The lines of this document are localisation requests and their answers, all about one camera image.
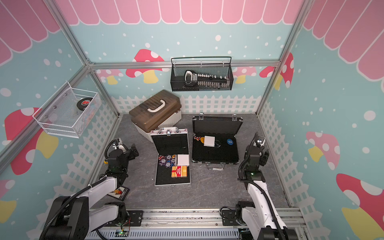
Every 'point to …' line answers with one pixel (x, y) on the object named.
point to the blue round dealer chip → (230, 141)
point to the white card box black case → (209, 141)
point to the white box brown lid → (160, 110)
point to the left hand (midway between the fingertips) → (127, 148)
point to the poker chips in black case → (199, 138)
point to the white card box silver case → (183, 160)
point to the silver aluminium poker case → (170, 140)
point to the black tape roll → (82, 104)
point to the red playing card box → (180, 171)
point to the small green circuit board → (119, 233)
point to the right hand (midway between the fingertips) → (260, 147)
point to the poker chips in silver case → (167, 161)
